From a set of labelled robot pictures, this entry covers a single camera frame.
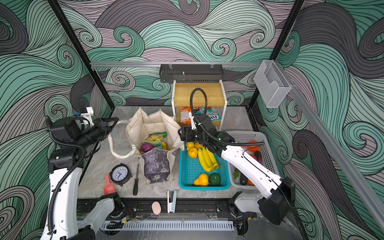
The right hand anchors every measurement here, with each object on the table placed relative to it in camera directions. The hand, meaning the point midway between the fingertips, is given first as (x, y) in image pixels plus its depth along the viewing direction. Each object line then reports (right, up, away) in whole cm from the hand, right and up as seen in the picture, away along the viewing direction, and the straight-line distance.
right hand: (184, 131), depth 73 cm
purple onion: (-23, -11, +14) cm, 29 cm away
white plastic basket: (+31, -28, +10) cm, 43 cm away
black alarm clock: (-37, -25, +10) cm, 46 cm away
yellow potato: (+8, -11, +20) cm, 24 cm away
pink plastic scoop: (-41, -32, +7) cm, 52 cm away
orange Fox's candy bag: (0, +7, +17) cm, 19 cm away
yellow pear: (+10, -27, +5) cm, 29 cm away
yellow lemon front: (+5, -14, +16) cm, 22 cm away
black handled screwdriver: (-27, -30, +8) cm, 41 cm away
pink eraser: (-14, -38, 0) cm, 41 cm away
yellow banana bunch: (+14, -18, +15) cm, 27 cm away
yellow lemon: (+3, -10, +20) cm, 22 cm away
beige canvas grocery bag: (-13, -16, -1) cm, 21 cm away
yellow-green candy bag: (-18, -6, +18) cm, 26 cm away
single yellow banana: (-13, -12, +19) cm, 25 cm away
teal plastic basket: (+3, -24, +15) cm, 28 cm away
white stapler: (-6, -35, +1) cm, 36 cm away
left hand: (-28, +7, -9) cm, 30 cm away
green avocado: (+16, -26, +5) cm, 31 cm away
